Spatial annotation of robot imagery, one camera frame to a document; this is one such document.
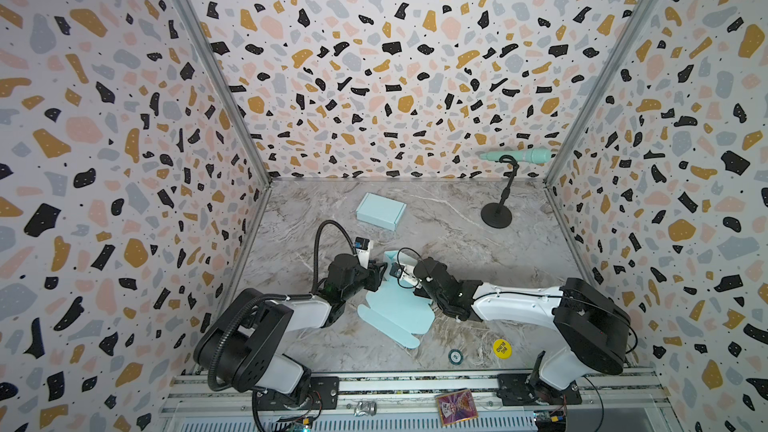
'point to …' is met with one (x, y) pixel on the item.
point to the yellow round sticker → (502, 348)
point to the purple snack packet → (456, 406)
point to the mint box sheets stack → (395, 310)
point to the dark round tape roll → (455, 356)
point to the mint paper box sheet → (381, 211)
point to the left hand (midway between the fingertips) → (387, 259)
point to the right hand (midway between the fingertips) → (419, 259)
